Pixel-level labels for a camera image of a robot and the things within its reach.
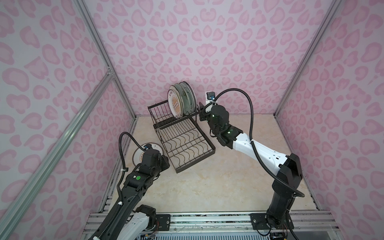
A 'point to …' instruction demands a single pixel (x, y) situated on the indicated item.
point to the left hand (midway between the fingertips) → (166, 158)
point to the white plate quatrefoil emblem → (191, 99)
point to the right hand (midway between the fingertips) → (203, 101)
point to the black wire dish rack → (182, 138)
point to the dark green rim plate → (193, 96)
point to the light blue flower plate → (185, 97)
